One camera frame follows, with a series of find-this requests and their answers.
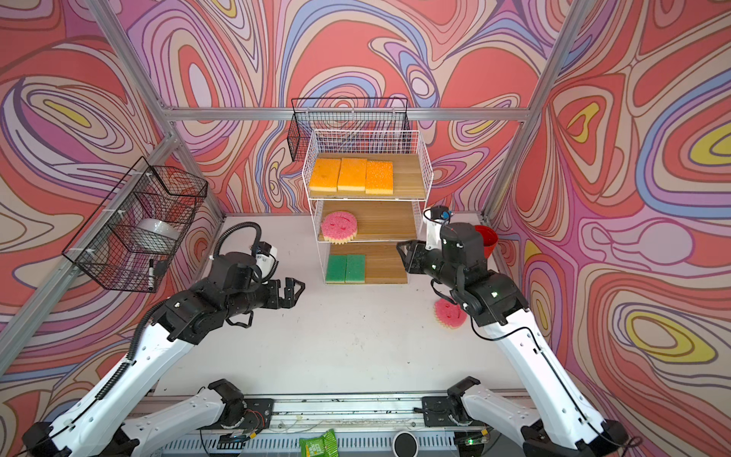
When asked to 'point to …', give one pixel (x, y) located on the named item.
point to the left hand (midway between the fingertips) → (295, 287)
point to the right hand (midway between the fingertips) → (401, 255)
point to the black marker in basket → (151, 274)
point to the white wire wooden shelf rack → (385, 223)
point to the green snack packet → (324, 446)
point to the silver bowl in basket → (160, 227)
